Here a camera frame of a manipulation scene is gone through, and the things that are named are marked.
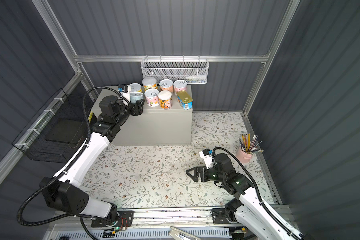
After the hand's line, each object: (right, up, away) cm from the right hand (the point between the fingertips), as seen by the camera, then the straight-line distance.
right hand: (194, 172), depth 73 cm
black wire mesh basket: (-69, +17, -12) cm, 72 cm away
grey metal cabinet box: (-24, +24, +9) cm, 35 cm away
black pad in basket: (-64, +21, 0) cm, 67 cm away
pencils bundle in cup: (+34, +11, +16) cm, 39 cm away
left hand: (-29, +37, +1) cm, 47 cm away
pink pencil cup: (+30, +5, +13) cm, 33 cm away
